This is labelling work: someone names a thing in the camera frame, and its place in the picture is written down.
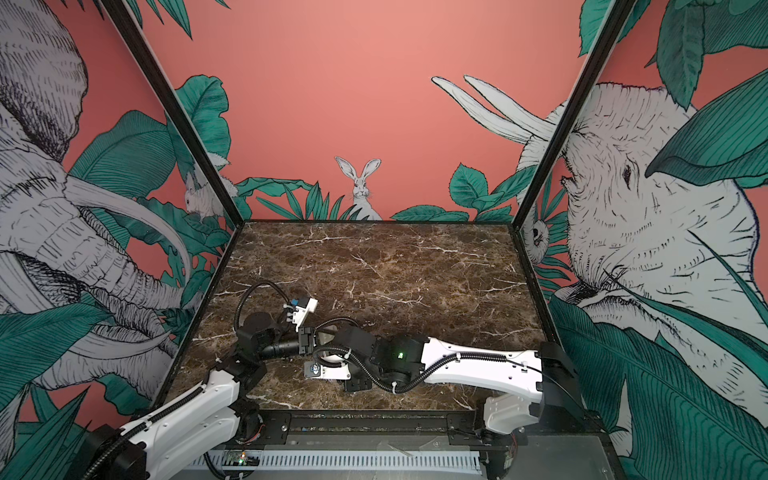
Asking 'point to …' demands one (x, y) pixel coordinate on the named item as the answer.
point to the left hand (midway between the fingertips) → (338, 339)
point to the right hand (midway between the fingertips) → (332, 364)
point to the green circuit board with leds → (242, 458)
